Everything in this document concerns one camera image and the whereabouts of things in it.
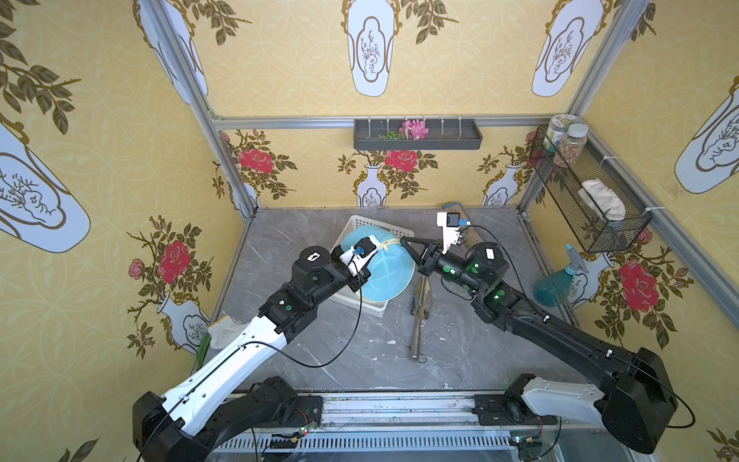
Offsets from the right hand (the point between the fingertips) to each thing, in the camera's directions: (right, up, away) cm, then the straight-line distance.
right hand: (408, 236), depth 68 cm
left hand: (-11, -2, +2) cm, 12 cm away
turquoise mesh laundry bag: (-3, -8, +2) cm, 9 cm away
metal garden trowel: (+7, -23, +24) cm, 34 cm away
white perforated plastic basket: (-14, -18, +16) cm, 28 cm away
